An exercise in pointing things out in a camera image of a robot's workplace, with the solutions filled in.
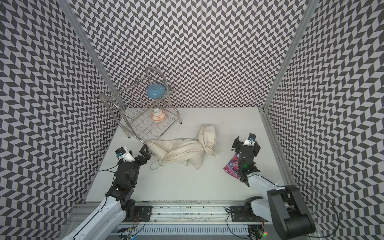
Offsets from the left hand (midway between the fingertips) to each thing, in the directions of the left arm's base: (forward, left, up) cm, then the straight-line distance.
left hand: (139, 148), depth 81 cm
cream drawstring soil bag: (-1, -27, -1) cm, 27 cm away
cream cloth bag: (+10, -38, -3) cm, 39 cm away
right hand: (+6, -60, -2) cm, 61 cm away
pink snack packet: (-5, -52, -13) cm, 54 cm away
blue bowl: (+30, -7, +16) cm, 35 cm away
